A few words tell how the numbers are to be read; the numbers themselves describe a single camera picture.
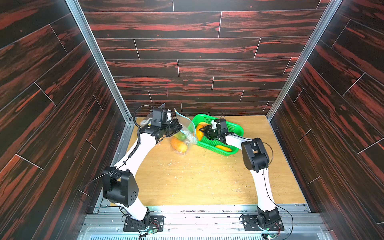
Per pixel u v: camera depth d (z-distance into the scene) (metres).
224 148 0.96
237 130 1.04
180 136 0.94
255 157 0.62
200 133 1.02
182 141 0.93
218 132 0.89
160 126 0.64
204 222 0.75
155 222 0.73
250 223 0.73
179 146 0.96
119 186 0.44
